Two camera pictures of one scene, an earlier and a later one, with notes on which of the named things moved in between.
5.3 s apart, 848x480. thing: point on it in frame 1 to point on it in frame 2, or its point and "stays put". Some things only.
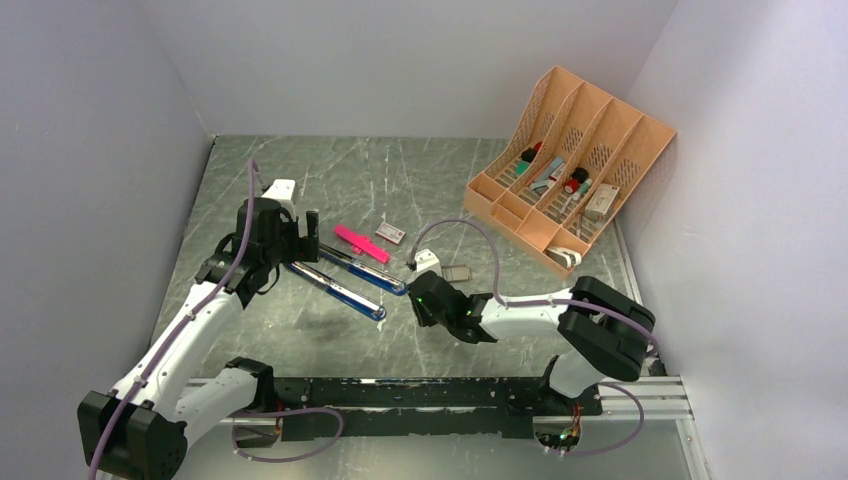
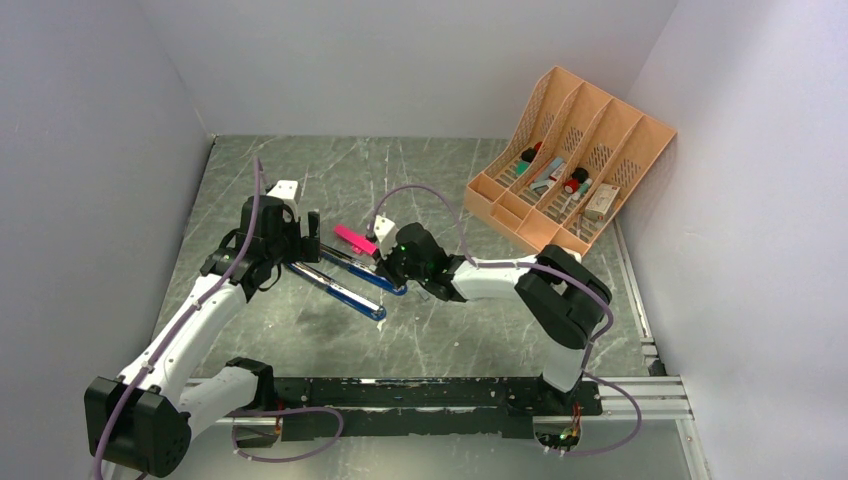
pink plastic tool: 361,244 stays put
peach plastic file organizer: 580,162 stays put
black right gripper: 423,318 to 386,265
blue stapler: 369,274 stays put
